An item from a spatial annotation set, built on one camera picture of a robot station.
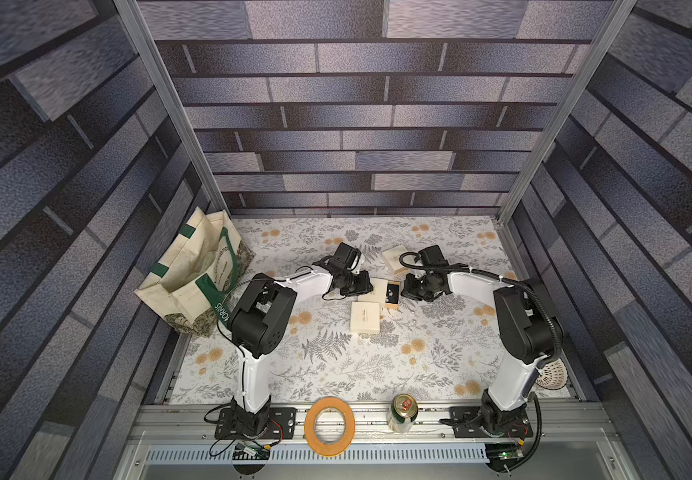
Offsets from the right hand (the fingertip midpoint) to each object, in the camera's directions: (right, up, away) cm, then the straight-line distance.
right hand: (402, 290), depth 97 cm
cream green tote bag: (-59, +5, -22) cm, 63 cm away
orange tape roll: (-26, -32, -28) cm, 50 cm away
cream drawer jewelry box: (-13, -7, -8) cm, 16 cm away
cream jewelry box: (-7, 0, -3) cm, 7 cm away
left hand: (-10, +2, -3) cm, 11 cm away
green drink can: (-6, -23, -32) cm, 39 cm away
